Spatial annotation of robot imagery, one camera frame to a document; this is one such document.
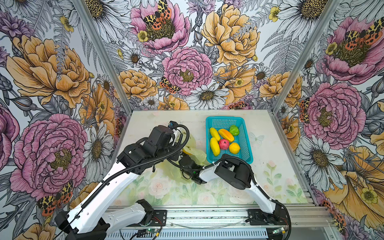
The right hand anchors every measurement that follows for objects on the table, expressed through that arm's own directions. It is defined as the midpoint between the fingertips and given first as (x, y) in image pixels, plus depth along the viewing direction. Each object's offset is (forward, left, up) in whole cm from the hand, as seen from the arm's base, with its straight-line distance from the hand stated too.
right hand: (169, 158), depth 93 cm
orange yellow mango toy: (+16, -37, +2) cm, 40 cm away
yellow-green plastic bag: (-14, -5, +16) cm, 22 cm away
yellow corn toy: (+18, -29, 0) cm, 34 cm away
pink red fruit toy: (+8, -34, +2) cm, 35 cm away
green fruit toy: (+18, -42, +3) cm, 46 cm away
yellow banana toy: (+7, -29, +2) cm, 29 cm away
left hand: (-10, -8, +25) cm, 28 cm away
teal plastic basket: (+10, -46, +4) cm, 47 cm away
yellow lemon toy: (+4, -40, +3) cm, 40 cm away
